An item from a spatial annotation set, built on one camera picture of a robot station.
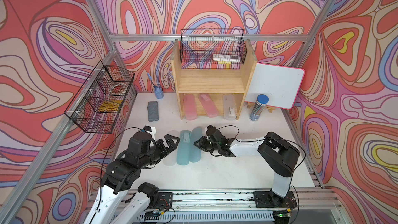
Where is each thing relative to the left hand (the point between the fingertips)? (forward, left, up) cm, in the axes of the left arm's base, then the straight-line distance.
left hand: (176, 144), depth 65 cm
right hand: (+9, -8, -23) cm, 26 cm away
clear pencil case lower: (+35, -30, -17) cm, 49 cm away
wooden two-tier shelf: (+35, -16, +2) cm, 39 cm away
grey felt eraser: (+36, +22, -22) cm, 47 cm away
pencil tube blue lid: (+30, -46, -8) cm, 55 cm away
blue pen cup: (+51, +20, -17) cm, 57 cm away
